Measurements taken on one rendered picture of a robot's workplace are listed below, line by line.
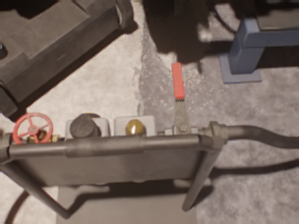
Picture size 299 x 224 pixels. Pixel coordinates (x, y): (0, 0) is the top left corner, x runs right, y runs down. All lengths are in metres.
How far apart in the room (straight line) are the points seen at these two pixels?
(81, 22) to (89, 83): 0.22
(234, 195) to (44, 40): 0.77
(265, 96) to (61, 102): 0.72
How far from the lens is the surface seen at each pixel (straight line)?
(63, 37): 1.16
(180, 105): 0.67
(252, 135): 0.70
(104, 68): 1.29
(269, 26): 1.12
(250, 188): 1.14
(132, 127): 0.62
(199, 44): 1.36
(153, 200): 1.08
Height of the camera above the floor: 1.07
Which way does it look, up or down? 63 degrees down
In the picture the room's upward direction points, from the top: straight up
